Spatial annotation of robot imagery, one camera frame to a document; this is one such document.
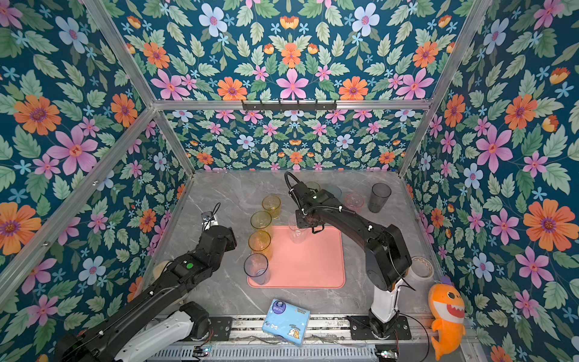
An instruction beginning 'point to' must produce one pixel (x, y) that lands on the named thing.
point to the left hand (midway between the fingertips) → (229, 226)
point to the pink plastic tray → (317, 263)
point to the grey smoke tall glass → (378, 197)
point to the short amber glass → (272, 204)
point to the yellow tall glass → (259, 242)
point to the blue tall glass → (256, 266)
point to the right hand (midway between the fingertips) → (305, 220)
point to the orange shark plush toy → (447, 304)
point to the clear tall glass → (298, 235)
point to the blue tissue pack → (288, 321)
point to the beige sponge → (159, 268)
